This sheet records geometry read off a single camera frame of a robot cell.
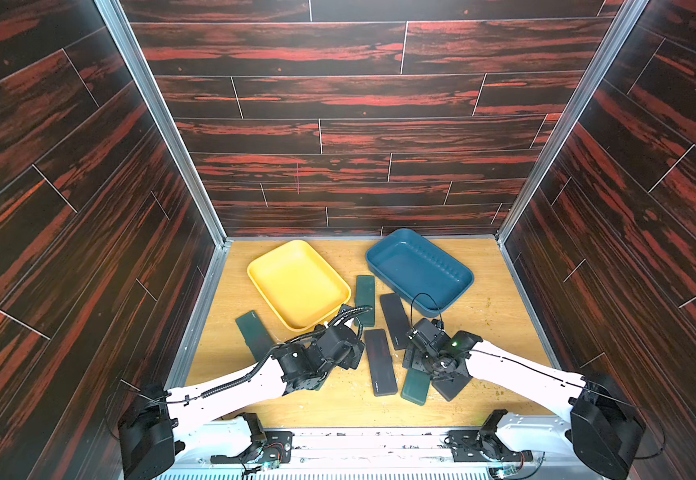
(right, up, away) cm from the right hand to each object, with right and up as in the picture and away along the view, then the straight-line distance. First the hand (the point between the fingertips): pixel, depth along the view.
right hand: (420, 359), depth 85 cm
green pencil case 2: (-15, +16, +15) cm, 27 cm away
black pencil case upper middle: (-5, +10, +10) cm, 15 cm away
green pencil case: (-51, +5, +8) cm, 52 cm away
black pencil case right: (+7, -7, -3) cm, 11 cm away
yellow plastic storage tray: (-37, +18, +21) cm, 47 cm away
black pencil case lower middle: (-11, -2, +1) cm, 12 cm away
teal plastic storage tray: (+4, +25, +21) cm, 32 cm away
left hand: (-21, +7, -7) cm, 23 cm away
